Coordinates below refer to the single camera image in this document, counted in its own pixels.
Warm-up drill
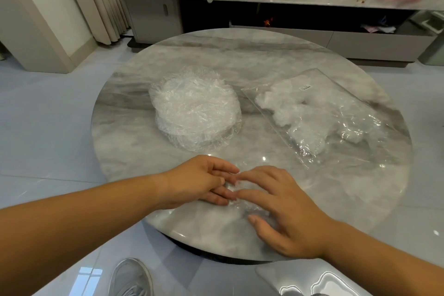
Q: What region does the green storage bin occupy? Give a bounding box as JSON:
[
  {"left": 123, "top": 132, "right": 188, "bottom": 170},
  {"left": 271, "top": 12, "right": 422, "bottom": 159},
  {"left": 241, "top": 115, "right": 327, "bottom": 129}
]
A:
[{"left": 418, "top": 11, "right": 444, "bottom": 66}]

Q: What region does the grey sneaker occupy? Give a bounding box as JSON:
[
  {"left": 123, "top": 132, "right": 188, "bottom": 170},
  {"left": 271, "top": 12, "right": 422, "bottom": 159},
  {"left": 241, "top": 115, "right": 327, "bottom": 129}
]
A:
[{"left": 109, "top": 258, "right": 154, "bottom": 296}]

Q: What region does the person's left hand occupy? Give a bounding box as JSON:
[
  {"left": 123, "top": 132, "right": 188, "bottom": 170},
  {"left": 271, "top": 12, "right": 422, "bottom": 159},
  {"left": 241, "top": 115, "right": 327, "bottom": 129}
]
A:
[{"left": 153, "top": 155, "right": 241, "bottom": 210}]

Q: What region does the clear bag of caps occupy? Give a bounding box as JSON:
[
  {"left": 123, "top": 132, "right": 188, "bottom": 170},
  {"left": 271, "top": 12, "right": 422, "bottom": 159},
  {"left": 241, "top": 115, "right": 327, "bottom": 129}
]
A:
[{"left": 255, "top": 79, "right": 391, "bottom": 159}]

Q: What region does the black table base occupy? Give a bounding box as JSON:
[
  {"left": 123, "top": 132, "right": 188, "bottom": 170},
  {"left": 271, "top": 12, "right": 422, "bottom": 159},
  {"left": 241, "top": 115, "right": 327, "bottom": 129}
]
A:
[{"left": 158, "top": 228, "right": 292, "bottom": 265}]

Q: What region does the pile of clear plastic caps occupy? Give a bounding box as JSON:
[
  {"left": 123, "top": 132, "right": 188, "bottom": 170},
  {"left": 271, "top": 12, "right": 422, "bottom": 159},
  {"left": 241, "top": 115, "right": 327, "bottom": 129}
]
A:
[{"left": 149, "top": 67, "right": 244, "bottom": 153}]

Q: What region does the long grey low cabinet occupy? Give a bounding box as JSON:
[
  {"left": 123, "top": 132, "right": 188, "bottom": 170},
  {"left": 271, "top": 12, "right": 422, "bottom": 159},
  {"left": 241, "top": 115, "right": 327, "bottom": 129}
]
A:
[{"left": 113, "top": 0, "right": 444, "bottom": 66}]

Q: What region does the clear plastic cover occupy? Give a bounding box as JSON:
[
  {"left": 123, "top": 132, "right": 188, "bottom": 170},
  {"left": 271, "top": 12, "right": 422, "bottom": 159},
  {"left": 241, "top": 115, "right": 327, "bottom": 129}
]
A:
[{"left": 211, "top": 171, "right": 275, "bottom": 227}]

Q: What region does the clear plastic bag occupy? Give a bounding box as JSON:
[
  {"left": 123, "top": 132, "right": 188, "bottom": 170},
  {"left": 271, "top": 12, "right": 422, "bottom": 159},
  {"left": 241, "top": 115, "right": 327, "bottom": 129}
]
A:
[{"left": 243, "top": 68, "right": 412, "bottom": 170}]

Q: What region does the person's left forearm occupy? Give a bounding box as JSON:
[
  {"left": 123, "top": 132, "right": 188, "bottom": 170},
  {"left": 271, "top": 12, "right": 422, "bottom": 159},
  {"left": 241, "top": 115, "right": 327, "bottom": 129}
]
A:
[{"left": 0, "top": 173, "right": 171, "bottom": 296}]

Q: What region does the person's right hand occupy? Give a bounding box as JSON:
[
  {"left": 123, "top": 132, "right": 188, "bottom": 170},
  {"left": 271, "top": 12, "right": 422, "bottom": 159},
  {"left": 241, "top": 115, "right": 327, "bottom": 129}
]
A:
[{"left": 225, "top": 165, "right": 339, "bottom": 260}]

